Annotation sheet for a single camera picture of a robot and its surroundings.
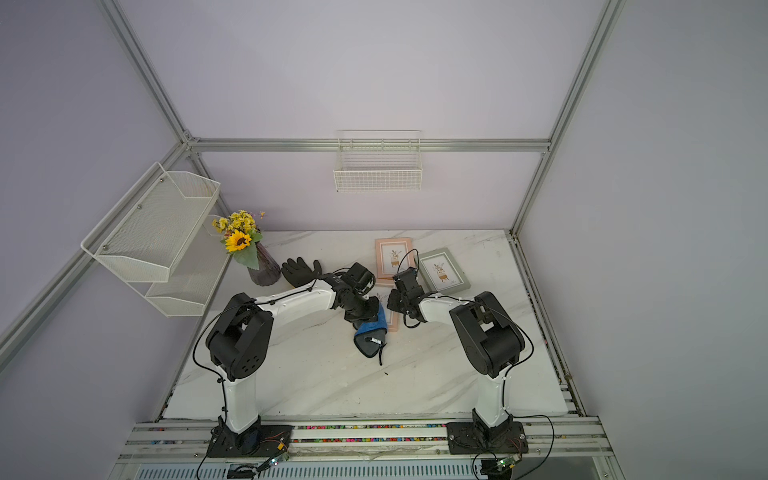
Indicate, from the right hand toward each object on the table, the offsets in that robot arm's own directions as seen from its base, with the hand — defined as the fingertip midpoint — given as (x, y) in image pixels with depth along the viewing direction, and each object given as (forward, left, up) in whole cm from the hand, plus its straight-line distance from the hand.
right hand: (395, 304), depth 100 cm
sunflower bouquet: (+9, +45, +26) cm, 52 cm away
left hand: (-8, +6, +5) cm, 11 cm away
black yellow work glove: (+13, +35, +2) cm, 38 cm away
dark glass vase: (+9, +43, +8) cm, 45 cm away
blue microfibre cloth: (-10, +5, +5) cm, 12 cm away
